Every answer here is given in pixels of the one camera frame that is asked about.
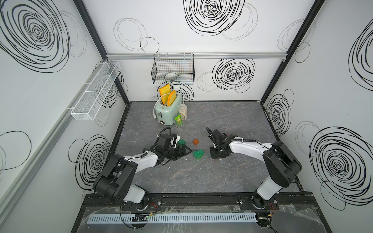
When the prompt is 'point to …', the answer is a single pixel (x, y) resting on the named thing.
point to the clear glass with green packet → (178, 119)
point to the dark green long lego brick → (181, 141)
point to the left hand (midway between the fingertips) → (187, 153)
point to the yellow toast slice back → (164, 90)
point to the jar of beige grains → (182, 108)
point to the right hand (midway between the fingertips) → (213, 155)
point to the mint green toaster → (164, 114)
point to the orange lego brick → (195, 141)
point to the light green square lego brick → (198, 158)
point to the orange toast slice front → (171, 98)
